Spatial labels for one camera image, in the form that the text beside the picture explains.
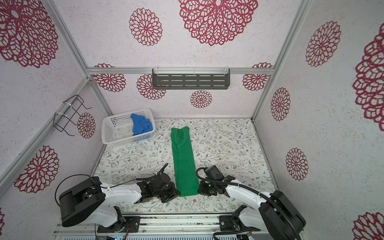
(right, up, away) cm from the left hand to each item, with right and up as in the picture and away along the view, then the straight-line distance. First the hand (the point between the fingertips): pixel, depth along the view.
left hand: (181, 196), depth 83 cm
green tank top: (+3, +6, +3) cm, 7 cm away
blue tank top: (-32, +41, +26) cm, 58 cm away
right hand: (+9, +3, +1) cm, 9 cm away
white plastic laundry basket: (-51, +37, +30) cm, 70 cm away
